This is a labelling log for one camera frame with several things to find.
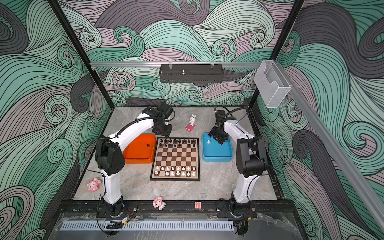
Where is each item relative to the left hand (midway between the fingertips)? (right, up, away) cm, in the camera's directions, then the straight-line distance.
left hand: (167, 132), depth 88 cm
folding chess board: (+5, -17, +2) cm, 17 cm away
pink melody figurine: (-3, -34, -15) cm, 37 cm away
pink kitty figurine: (-39, -27, -10) cm, 48 cm away
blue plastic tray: (+28, -12, +4) cm, 31 cm away
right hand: (+29, -4, +7) cm, 30 cm away
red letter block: (+17, -35, -14) cm, 42 cm away
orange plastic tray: (-16, -11, +3) cm, 20 cm away
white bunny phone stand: (+14, +3, +19) cm, 24 cm away
